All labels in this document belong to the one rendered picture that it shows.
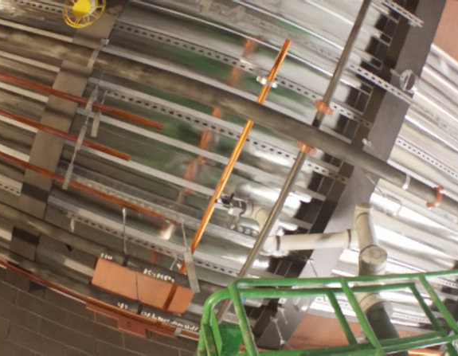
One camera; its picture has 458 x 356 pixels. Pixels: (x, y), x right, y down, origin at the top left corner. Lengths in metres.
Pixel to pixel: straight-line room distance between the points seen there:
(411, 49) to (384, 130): 0.60
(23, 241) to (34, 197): 0.34
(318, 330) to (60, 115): 2.43
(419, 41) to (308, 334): 2.34
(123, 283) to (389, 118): 1.99
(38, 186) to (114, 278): 0.88
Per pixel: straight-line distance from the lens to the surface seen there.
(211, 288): 3.20
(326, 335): 4.33
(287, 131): 2.58
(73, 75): 3.10
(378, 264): 2.78
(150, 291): 3.82
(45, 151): 3.24
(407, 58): 3.43
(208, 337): 2.42
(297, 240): 3.32
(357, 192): 3.53
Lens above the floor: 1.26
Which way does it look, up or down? 66 degrees up
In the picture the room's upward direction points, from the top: 20 degrees counter-clockwise
